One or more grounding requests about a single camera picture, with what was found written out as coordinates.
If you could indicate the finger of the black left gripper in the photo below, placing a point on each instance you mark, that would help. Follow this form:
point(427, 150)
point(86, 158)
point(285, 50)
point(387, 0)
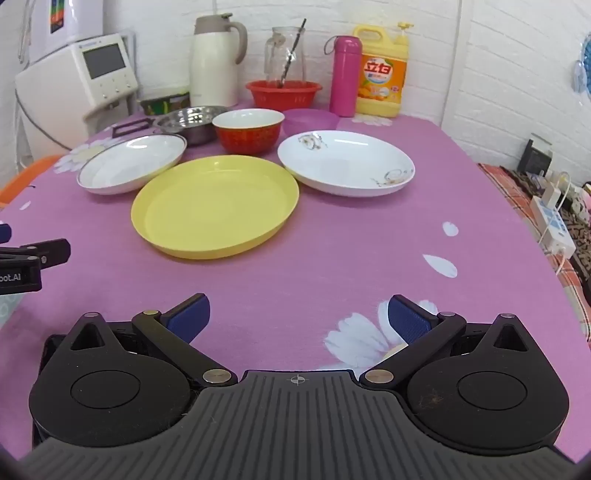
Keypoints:
point(50, 253)

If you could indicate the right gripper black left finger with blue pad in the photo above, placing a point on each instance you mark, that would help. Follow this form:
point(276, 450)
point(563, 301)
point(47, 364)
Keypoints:
point(169, 335)

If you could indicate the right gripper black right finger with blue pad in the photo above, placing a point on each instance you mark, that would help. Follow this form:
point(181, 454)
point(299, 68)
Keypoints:
point(426, 335)

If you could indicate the stainless steel bowl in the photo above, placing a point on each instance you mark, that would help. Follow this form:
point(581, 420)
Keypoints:
point(194, 124)

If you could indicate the red ceramic bowl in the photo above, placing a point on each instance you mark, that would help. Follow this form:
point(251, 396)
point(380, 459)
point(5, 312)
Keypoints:
point(250, 131)

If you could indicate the purple plastic bowl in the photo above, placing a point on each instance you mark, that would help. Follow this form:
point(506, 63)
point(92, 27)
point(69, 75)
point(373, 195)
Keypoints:
point(300, 120)

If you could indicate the orange plastic stool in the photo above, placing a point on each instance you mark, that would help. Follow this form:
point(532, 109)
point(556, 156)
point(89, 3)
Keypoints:
point(25, 178)

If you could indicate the pink floral tablecloth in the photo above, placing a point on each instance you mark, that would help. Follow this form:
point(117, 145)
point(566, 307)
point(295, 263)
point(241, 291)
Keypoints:
point(308, 298)

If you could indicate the white silver-rimmed plate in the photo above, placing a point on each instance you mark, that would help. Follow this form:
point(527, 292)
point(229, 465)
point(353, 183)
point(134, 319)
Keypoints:
point(128, 166)

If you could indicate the yellow plastic plate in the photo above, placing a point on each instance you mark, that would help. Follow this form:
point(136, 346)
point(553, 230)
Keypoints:
point(214, 207)

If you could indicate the white countertop water dispenser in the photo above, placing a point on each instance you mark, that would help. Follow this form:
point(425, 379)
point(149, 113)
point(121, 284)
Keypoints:
point(74, 93)

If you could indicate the white power strip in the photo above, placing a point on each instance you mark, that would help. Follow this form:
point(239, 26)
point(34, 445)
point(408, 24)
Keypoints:
point(554, 235)

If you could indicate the green instant noodle bowl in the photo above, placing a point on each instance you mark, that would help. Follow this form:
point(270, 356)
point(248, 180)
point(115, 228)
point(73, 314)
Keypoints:
point(164, 104)

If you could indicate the white charger plug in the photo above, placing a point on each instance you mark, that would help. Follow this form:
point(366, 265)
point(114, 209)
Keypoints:
point(551, 196)

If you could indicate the white floral ceramic plate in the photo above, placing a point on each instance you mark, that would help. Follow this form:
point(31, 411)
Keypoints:
point(346, 164)

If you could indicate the black box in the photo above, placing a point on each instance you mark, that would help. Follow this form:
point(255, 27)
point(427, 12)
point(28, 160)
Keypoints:
point(534, 161)

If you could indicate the white water purifier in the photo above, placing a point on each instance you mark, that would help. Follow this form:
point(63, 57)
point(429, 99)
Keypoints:
point(49, 25)

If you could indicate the red plastic basket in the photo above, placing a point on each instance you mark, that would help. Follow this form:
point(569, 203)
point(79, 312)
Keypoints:
point(293, 94)

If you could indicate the cream thermos jug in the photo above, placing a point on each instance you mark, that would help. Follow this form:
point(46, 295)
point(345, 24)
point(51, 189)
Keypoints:
point(218, 47)

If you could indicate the black stirring stick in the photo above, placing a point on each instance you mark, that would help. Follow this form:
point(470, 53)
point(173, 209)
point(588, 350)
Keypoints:
point(291, 54)

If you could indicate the yellow detergent bottle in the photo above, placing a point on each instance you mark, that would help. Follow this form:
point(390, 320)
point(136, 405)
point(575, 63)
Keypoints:
point(383, 73)

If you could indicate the pink thermos bottle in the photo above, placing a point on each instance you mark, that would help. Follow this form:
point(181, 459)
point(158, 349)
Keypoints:
point(346, 67)

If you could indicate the glass pitcher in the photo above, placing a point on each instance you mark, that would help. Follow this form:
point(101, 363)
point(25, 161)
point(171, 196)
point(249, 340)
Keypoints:
point(276, 51)

